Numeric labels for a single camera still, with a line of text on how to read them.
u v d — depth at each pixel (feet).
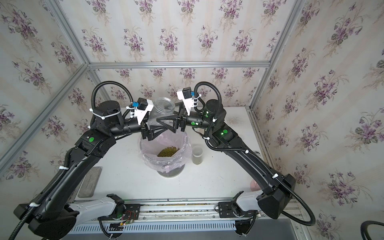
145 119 1.64
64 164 1.30
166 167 2.18
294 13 2.41
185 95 1.56
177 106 1.87
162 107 1.81
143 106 1.51
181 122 1.60
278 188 1.27
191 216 2.40
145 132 1.66
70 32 2.57
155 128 1.66
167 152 3.00
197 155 2.70
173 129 1.63
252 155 1.43
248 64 3.18
